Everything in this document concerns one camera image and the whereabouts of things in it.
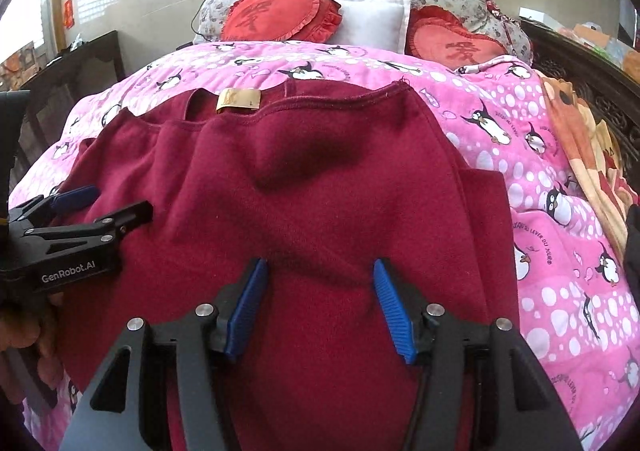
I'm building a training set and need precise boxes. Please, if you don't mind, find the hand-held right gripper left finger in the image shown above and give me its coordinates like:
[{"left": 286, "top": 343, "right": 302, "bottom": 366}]
[{"left": 59, "top": 258, "right": 271, "bottom": 451}]

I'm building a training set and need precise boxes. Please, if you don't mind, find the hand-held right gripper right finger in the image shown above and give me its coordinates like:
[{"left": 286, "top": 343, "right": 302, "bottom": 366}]
[{"left": 372, "top": 258, "right": 583, "bottom": 451}]

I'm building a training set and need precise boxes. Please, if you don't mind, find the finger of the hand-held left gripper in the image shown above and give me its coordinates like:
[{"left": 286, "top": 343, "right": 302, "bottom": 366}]
[
  {"left": 22, "top": 201, "right": 153, "bottom": 253},
  {"left": 10, "top": 185, "right": 99, "bottom": 228}
]

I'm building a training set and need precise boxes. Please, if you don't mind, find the dark red sweater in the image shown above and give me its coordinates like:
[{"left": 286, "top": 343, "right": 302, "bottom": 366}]
[{"left": 50, "top": 84, "right": 521, "bottom": 451}]

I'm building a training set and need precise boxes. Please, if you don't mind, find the person's left hand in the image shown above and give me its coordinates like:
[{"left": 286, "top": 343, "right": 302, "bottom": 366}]
[{"left": 0, "top": 291, "right": 66, "bottom": 394}]

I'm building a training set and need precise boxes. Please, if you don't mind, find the dark wooden desk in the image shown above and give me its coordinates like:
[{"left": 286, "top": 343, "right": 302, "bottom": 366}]
[{"left": 20, "top": 30, "right": 126, "bottom": 167}]

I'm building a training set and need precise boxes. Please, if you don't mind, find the brown printed board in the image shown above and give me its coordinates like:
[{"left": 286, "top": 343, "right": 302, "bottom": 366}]
[{"left": 0, "top": 41, "right": 36, "bottom": 92}]

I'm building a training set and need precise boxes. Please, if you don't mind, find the pink penguin print blanket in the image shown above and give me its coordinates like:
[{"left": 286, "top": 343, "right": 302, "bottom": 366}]
[{"left": 10, "top": 38, "right": 640, "bottom": 451}]

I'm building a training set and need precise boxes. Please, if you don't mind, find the window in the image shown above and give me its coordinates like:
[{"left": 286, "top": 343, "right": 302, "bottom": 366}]
[{"left": 0, "top": 0, "right": 56, "bottom": 77}]

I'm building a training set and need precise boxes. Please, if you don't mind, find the black garment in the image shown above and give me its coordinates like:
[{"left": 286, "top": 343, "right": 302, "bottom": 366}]
[{"left": 622, "top": 204, "right": 640, "bottom": 284}]

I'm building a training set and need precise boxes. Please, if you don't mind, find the orange cartoon print blanket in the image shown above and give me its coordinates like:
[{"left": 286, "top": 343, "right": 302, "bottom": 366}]
[{"left": 540, "top": 76, "right": 640, "bottom": 262}]

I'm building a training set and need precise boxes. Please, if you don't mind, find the red heart pillow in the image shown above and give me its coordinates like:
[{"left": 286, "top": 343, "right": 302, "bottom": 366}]
[
  {"left": 220, "top": 0, "right": 343, "bottom": 43},
  {"left": 406, "top": 6, "right": 508, "bottom": 72}
]

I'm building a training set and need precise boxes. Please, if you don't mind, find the white square pillow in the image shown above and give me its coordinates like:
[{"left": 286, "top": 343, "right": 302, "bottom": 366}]
[{"left": 327, "top": 0, "right": 412, "bottom": 54}]

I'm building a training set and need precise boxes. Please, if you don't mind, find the dark carved wooden cabinet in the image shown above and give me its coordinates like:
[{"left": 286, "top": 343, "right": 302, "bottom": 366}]
[{"left": 520, "top": 16, "right": 640, "bottom": 157}]

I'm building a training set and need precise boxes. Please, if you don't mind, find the flat white box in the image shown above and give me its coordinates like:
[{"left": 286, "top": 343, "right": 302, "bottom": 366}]
[{"left": 520, "top": 7, "right": 562, "bottom": 26}]

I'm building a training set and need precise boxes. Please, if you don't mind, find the orange plastic bag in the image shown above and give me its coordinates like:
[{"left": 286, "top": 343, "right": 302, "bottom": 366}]
[{"left": 575, "top": 24, "right": 612, "bottom": 51}]

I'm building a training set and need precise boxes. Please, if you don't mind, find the black cable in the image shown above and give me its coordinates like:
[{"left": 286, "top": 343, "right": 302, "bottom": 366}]
[{"left": 190, "top": 0, "right": 261, "bottom": 44}]

